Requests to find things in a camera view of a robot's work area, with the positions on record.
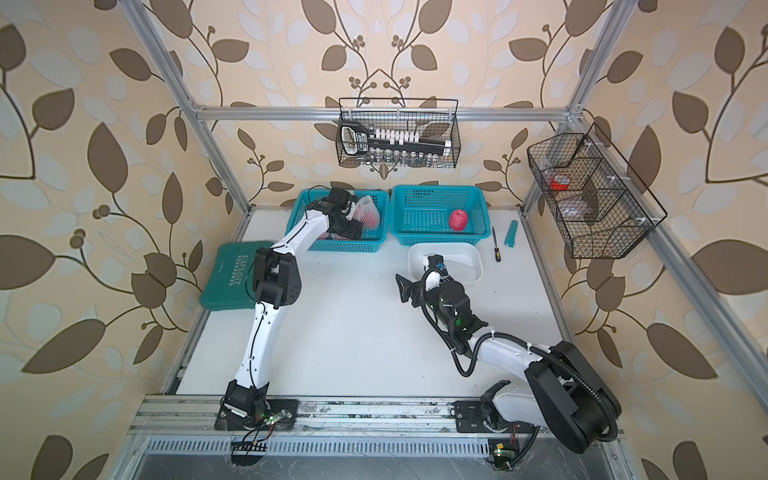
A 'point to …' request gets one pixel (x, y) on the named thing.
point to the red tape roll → (560, 183)
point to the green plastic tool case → (231, 283)
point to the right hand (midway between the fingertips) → (411, 272)
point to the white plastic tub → (463, 262)
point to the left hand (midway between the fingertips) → (347, 226)
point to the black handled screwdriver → (497, 250)
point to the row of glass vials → (404, 158)
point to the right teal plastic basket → (422, 213)
